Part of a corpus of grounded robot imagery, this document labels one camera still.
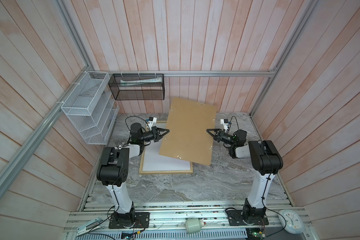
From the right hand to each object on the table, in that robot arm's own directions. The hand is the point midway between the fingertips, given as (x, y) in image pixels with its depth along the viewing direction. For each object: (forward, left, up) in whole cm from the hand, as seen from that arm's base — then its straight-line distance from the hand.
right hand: (206, 132), depth 89 cm
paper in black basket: (+23, +43, +20) cm, 53 cm away
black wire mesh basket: (+33, +47, +10) cm, 58 cm away
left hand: (-4, +22, +3) cm, 23 cm away
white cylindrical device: (-48, +9, -7) cm, 49 cm away
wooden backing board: (-5, +11, -1) cm, 12 cm away
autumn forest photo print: (-14, +33, -13) cm, 38 cm away
